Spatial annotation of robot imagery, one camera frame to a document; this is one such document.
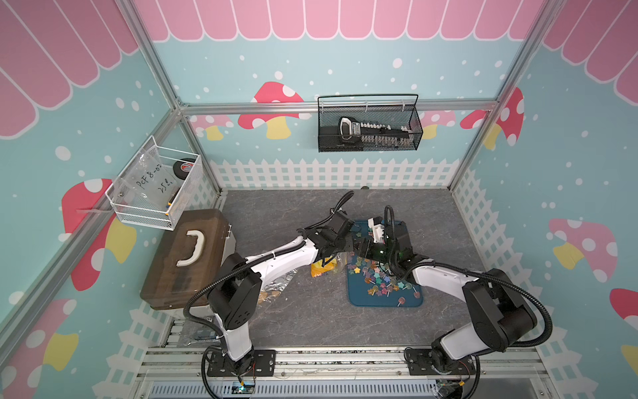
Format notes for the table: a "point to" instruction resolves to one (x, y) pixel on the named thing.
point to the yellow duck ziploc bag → (317, 268)
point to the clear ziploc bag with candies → (272, 290)
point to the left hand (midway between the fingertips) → (348, 243)
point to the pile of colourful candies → (382, 282)
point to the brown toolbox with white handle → (200, 243)
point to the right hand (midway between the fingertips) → (350, 244)
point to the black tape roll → (182, 169)
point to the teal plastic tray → (357, 293)
